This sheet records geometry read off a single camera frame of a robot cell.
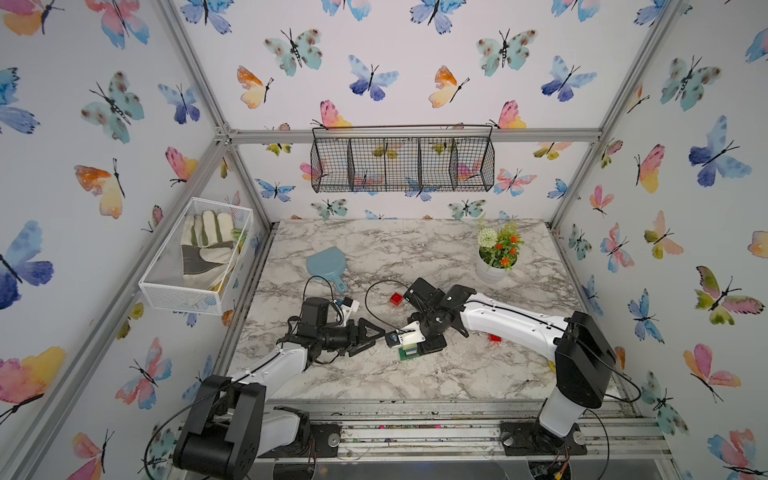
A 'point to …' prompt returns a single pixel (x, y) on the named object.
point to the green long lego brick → (403, 356)
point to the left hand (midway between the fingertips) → (381, 336)
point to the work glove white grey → (207, 247)
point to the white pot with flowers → (498, 252)
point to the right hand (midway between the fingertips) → (418, 332)
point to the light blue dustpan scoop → (330, 263)
